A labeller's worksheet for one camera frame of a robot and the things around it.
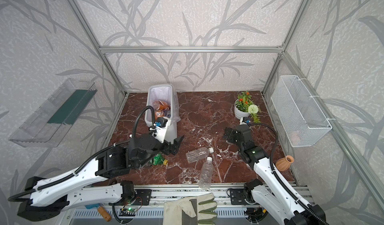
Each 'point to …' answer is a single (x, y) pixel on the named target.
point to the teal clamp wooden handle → (103, 212)
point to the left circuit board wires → (133, 205)
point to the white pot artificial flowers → (244, 107)
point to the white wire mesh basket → (302, 122)
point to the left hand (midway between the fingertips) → (176, 128)
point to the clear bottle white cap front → (206, 174)
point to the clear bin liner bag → (167, 95)
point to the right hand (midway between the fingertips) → (232, 126)
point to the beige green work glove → (198, 210)
